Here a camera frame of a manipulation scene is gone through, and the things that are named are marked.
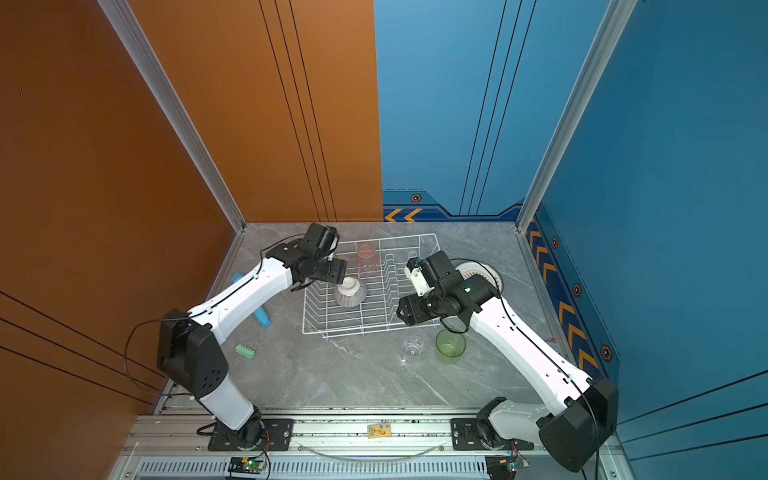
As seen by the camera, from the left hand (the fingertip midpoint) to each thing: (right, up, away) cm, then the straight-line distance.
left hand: (334, 267), depth 87 cm
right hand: (+21, -10, -12) cm, 26 cm away
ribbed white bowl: (+4, -8, +6) cm, 11 cm away
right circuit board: (+44, -47, -16) cm, 67 cm away
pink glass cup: (+9, +2, +10) cm, 14 cm away
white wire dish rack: (+13, +1, +18) cm, 22 cm away
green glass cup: (+34, -23, 0) cm, 41 cm away
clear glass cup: (+23, -24, 0) cm, 34 cm away
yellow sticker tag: (+14, -40, -13) cm, 44 cm away
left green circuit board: (-18, -47, -16) cm, 53 cm away
